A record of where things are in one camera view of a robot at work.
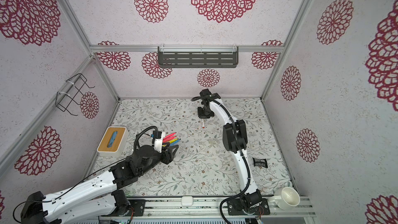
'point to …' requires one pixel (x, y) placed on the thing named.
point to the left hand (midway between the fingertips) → (174, 147)
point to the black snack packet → (261, 162)
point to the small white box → (187, 200)
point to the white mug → (288, 198)
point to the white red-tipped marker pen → (203, 125)
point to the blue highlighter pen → (173, 143)
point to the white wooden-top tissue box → (114, 141)
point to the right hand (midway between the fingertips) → (202, 114)
